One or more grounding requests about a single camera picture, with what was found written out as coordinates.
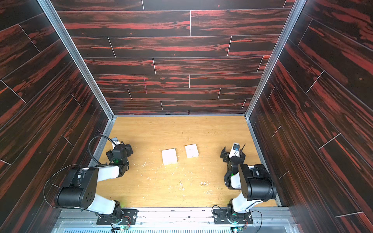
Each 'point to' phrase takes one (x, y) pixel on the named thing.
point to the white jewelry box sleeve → (169, 156)
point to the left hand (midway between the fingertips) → (121, 147)
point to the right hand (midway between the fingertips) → (236, 149)
